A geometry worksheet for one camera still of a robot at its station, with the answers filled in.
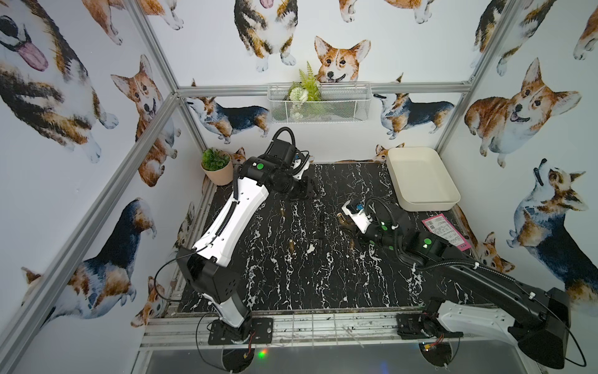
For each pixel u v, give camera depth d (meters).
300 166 0.62
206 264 0.42
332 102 0.92
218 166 1.04
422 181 1.07
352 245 0.64
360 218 0.61
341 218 0.69
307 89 0.82
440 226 0.98
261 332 0.73
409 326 0.73
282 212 1.02
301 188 0.65
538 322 0.40
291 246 0.90
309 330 0.75
